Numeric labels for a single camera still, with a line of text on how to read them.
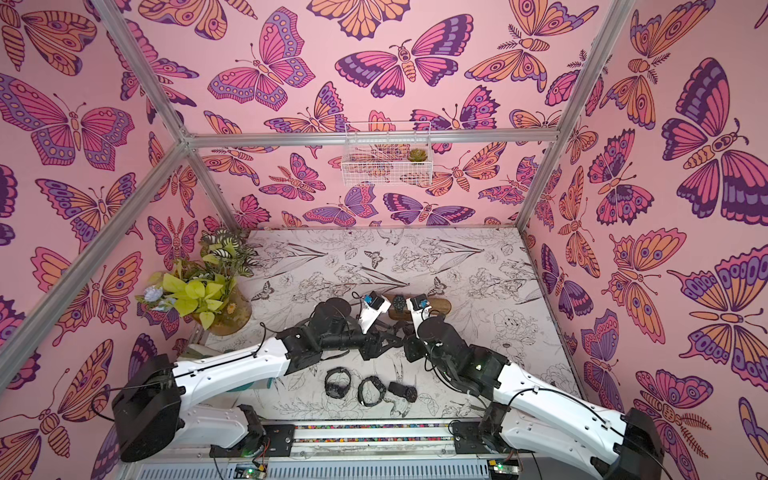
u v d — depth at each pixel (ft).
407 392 2.59
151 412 1.33
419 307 2.10
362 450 2.39
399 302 2.22
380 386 2.59
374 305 2.17
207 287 2.48
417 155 3.03
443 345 1.74
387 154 3.14
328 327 1.97
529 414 1.61
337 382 2.74
